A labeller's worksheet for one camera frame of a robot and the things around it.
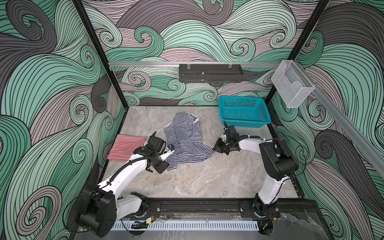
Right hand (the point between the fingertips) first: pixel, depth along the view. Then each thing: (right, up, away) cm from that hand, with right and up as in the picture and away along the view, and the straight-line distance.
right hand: (212, 148), depth 95 cm
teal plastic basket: (+29, +25, +22) cm, 44 cm away
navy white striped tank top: (-19, +9, +8) cm, 22 cm away
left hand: (-31, -5, -12) cm, 34 cm away
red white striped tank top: (-58, +1, -1) cm, 58 cm away
